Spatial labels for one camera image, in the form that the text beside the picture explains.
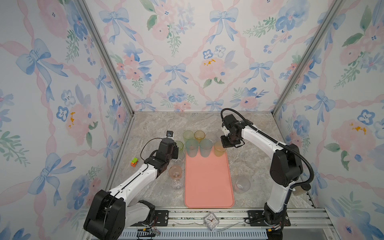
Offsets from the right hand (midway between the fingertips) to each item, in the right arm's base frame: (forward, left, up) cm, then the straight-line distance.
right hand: (225, 143), depth 91 cm
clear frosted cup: (+11, +6, -9) cm, 15 cm away
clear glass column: (-6, +27, -6) cm, 28 cm away
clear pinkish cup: (-22, -8, -8) cm, 25 cm away
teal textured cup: (0, +21, -3) cm, 21 cm away
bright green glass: (0, +28, -2) cm, 28 cm away
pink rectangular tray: (-21, +11, -7) cm, 25 cm away
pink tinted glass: (-15, +30, -8) cm, 34 cm away
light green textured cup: (+12, +23, -7) cm, 27 cm away
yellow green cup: (0, +3, -7) cm, 7 cm away
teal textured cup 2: (-2, +12, -1) cm, 12 cm away
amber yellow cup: (+11, +15, -6) cm, 20 cm away
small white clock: (-40, +10, -7) cm, 41 cm away
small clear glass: (-22, +28, -8) cm, 36 cm away
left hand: (-4, +31, +5) cm, 31 cm away
